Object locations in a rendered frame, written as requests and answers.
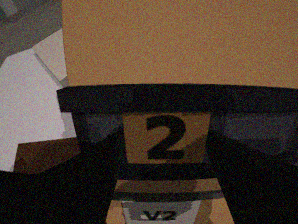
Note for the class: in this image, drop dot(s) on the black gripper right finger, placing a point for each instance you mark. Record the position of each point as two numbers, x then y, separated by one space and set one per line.
258 188

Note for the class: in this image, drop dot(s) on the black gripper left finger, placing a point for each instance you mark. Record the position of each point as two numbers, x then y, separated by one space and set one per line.
78 191

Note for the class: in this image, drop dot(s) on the brown square tile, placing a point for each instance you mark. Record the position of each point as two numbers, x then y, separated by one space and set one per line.
165 137

